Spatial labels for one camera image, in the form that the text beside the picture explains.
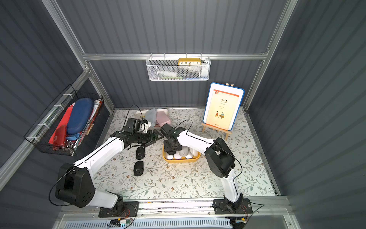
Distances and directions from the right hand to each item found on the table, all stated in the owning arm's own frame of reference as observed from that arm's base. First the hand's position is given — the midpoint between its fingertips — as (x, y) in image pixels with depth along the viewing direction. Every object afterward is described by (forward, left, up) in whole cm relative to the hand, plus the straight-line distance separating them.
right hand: (172, 146), depth 90 cm
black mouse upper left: (-3, +21, -4) cm, 21 cm away
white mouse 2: (-3, -15, -3) cm, 16 cm away
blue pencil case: (+3, +45, +27) cm, 53 cm away
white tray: (+32, +28, -5) cm, 43 cm away
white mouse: (-4, -3, -5) cm, 7 cm away
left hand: (-1, +6, +9) cm, 11 cm away
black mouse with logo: (-4, 0, 0) cm, 4 cm away
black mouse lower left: (-13, +20, -4) cm, 24 cm away
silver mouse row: (-5, +1, -5) cm, 7 cm away
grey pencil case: (+27, +19, -1) cm, 33 cm away
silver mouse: (-4, -11, -5) cm, 13 cm away
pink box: (+24, +9, 0) cm, 25 cm away
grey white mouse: (-3, -8, -1) cm, 9 cm away
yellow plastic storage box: (-8, -5, -5) cm, 10 cm away
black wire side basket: (-12, +54, +30) cm, 63 cm away
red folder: (-10, +50, +26) cm, 57 cm away
